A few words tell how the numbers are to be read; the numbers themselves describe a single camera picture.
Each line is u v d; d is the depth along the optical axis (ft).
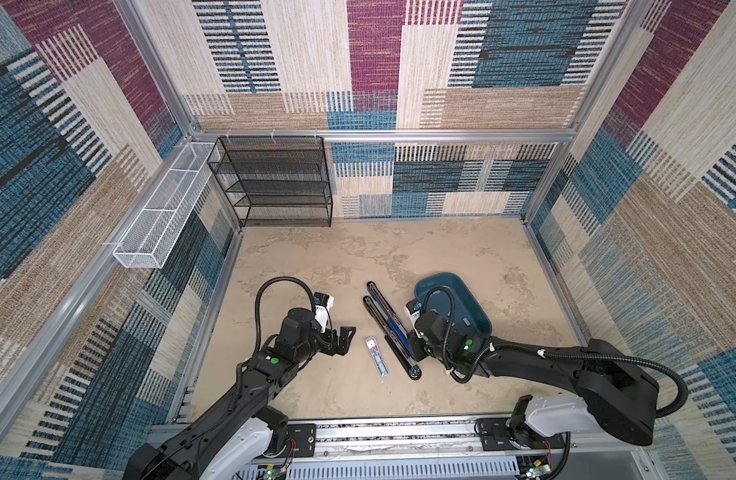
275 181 3.64
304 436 2.44
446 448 2.39
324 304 2.39
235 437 1.86
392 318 3.01
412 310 2.50
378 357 2.79
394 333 2.85
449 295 3.33
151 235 2.34
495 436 2.39
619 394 1.39
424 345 2.22
